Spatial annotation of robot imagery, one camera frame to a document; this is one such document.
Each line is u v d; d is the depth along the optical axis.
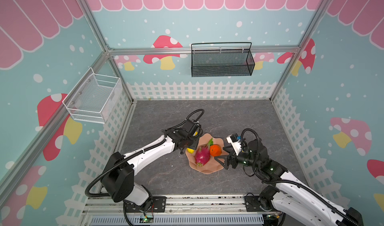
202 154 0.83
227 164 0.65
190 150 0.79
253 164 0.58
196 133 0.69
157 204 0.75
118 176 0.42
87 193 0.40
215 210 0.74
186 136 0.63
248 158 0.63
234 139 0.65
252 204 0.74
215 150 0.85
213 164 0.83
